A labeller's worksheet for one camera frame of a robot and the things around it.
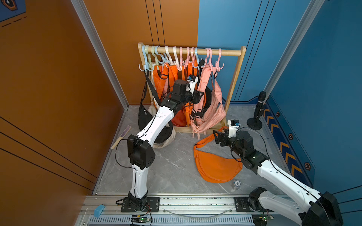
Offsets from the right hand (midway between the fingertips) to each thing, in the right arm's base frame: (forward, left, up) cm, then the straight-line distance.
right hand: (219, 130), depth 79 cm
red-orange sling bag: (+17, +23, -9) cm, 30 cm away
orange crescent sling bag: (-15, +1, -18) cm, 23 cm away
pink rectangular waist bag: (+13, +8, -9) cm, 18 cm away
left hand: (+19, +10, +14) cm, 26 cm away
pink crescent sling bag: (+15, 0, 0) cm, 15 cm away
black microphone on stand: (+20, -34, -19) cm, 44 cm away
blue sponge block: (-37, +64, -20) cm, 76 cm away
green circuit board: (-39, +44, -23) cm, 63 cm away
